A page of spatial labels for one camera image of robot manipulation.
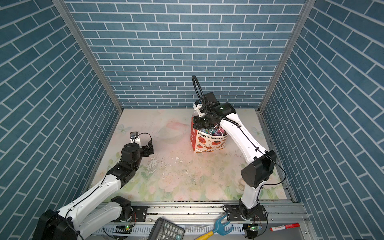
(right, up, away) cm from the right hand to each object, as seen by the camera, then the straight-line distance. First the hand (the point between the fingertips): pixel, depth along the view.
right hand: (193, 124), depth 78 cm
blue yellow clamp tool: (+12, -48, -10) cm, 51 cm away
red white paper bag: (+8, -8, 0) cm, 11 cm away
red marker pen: (+43, -48, -8) cm, 65 cm away
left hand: (-27, -10, +5) cm, 30 cm away
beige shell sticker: (+27, -34, +4) cm, 44 cm away
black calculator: (-13, -48, -10) cm, 51 cm away
